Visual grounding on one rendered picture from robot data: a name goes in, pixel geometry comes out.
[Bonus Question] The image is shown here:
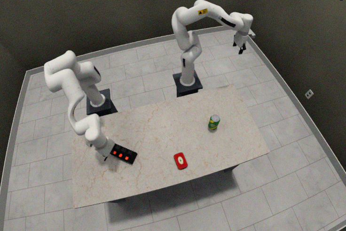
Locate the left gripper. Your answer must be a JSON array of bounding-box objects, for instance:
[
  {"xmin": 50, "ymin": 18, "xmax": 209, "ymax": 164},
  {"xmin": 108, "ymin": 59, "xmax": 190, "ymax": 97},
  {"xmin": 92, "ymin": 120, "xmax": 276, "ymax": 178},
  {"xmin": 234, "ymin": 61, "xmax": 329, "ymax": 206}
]
[{"xmin": 233, "ymin": 31, "xmax": 248, "ymax": 54}]

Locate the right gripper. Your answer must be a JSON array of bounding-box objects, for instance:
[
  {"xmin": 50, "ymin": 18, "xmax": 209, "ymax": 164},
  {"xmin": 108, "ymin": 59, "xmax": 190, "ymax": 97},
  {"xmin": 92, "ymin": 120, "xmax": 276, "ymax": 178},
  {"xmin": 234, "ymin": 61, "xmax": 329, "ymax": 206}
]
[{"xmin": 97, "ymin": 136, "xmax": 115, "ymax": 157}]

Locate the black power strip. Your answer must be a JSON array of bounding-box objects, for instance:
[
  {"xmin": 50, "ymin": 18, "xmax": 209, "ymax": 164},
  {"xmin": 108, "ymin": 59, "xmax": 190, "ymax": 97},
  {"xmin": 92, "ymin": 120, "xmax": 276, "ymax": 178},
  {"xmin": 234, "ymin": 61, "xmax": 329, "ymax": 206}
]
[{"xmin": 111, "ymin": 143, "xmax": 137, "ymax": 164}]

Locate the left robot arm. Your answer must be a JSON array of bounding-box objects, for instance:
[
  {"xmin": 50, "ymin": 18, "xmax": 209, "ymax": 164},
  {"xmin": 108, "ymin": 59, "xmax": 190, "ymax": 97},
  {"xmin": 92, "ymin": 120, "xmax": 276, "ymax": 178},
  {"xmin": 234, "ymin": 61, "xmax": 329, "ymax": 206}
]
[{"xmin": 172, "ymin": 0, "xmax": 255, "ymax": 87}]

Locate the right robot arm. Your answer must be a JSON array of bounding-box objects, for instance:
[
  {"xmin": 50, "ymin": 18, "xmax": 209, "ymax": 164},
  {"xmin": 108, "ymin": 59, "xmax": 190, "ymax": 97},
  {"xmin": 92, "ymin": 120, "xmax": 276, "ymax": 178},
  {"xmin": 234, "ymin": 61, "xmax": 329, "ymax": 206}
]
[{"xmin": 44, "ymin": 50, "xmax": 108, "ymax": 150}]

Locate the red mint tin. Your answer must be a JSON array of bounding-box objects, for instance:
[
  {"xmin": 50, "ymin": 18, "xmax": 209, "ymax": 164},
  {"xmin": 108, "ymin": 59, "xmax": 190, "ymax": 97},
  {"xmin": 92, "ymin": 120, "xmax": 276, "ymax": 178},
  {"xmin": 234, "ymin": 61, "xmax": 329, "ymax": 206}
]
[{"xmin": 174, "ymin": 152, "xmax": 188, "ymax": 169}]

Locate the green and yellow drink can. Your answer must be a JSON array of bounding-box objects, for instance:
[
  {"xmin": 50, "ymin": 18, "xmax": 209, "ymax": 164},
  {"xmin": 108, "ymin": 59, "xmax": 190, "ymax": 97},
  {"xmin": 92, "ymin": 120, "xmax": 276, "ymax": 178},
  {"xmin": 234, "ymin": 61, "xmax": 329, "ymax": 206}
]
[{"xmin": 208, "ymin": 114, "xmax": 220, "ymax": 130}]

